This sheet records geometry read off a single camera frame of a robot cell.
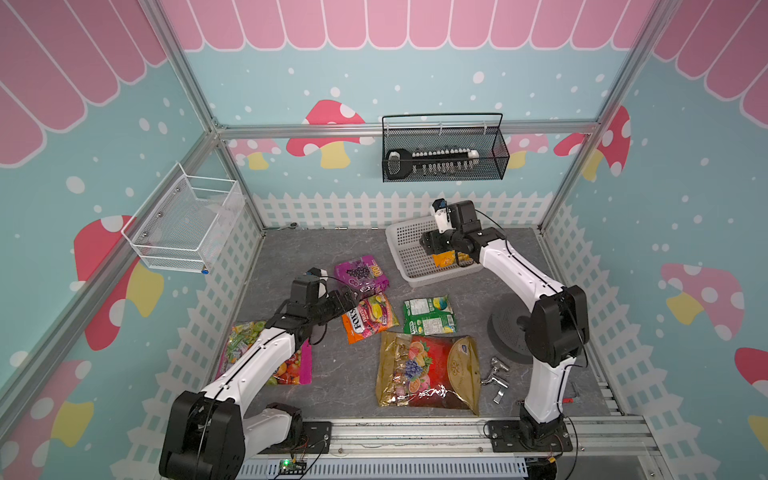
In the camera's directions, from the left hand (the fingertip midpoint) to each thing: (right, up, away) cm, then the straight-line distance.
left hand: (351, 303), depth 85 cm
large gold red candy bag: (+22, -18, -4) cm, 29 cm away
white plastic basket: (+20, +10, +24) cm, 33 cm away
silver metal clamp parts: (+40, -21, -4) cm, 45 cm away
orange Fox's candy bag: (+5, -5, +9) cm, 12 cm away
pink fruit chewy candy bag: (-15, -19, 0) cm, 24 cm away
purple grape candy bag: (+2, +7, +15) cm, 17 cm away
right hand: (+24, +19, +7) cm, 31 cm away
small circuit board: (-14, -38, -12) cm, 43 cm away
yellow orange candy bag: (+27, +13, -4) cm, 30 cm away
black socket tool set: (+15, +41, +5) cm, 44 cm away
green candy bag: (+23, -6, +9) cm, 26 cm away
